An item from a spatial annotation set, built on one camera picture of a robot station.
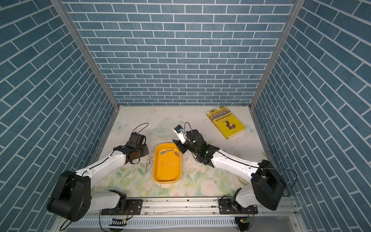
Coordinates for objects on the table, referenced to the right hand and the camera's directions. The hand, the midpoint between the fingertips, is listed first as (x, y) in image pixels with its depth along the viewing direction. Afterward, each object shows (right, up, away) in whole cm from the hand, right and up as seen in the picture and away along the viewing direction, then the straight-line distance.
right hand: (178, 137), depth 79 cm
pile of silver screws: (-11, -12, +14) cm, 21 cm away
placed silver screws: (-21, -18, +10) cm, 29 cm away
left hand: (-20, -9, +10) cm, 24 cm away
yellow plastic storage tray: (-8, -18, +9) cm, 21 cm away
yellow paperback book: (+33, +8, +28) cm, 44 cm away
